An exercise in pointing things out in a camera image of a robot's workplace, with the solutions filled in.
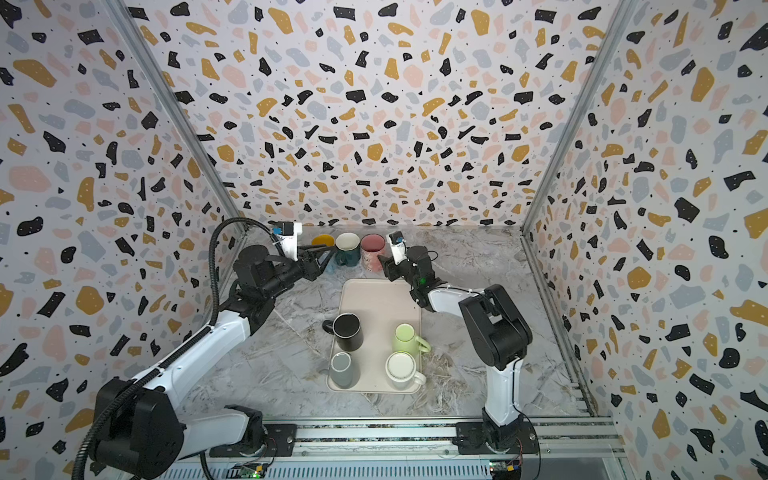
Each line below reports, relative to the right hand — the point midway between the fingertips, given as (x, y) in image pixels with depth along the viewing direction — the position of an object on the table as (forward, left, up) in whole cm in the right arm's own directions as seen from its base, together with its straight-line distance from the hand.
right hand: (382, 245), depth 93 cm
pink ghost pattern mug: (+7, +4, -8) cm, 12 cm away
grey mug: (-36, +8, -7) cm, 37 cm away
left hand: (-12, +12, +14) cm, 22 cm away
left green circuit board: (-56, +29, -16) cm, 65 cm away
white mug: (-34, -6, -10) cm, 36 cm away
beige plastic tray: (-12, 0, -16) cm, 20 cm away
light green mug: (-27, -7, -8) cm, 29 cm away
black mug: (-24, +9, -8) cm, 27 cm away
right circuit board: (-55, -32, -18) cm, 66 cm away
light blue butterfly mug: (+8, +20, -7) cm, 23 cm away
